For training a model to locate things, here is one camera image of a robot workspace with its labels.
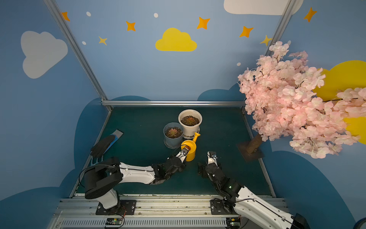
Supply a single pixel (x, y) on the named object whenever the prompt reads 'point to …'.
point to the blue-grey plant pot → (175, 142)
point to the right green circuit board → (233, 223)
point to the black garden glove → (98, 150)
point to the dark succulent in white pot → (189, 120)
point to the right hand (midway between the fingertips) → (206, 161)
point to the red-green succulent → (172, 132)
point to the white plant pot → (188, 130)
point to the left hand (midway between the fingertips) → (184, 154)
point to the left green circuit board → (114, 221)
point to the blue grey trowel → (117, 134)
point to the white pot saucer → (188, 137)
